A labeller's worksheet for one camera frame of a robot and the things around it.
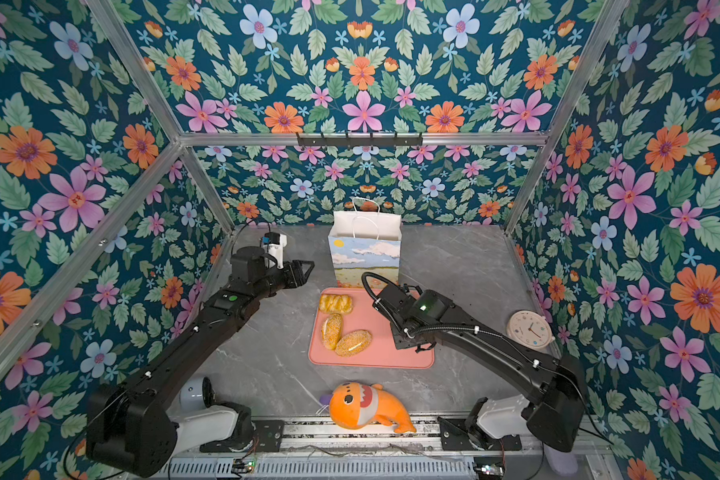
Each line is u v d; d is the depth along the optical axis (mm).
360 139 915
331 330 878
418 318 494
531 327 900
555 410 374
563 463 678
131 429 392
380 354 847
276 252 717
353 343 841
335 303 932
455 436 734
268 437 735
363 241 821
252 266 605
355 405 704
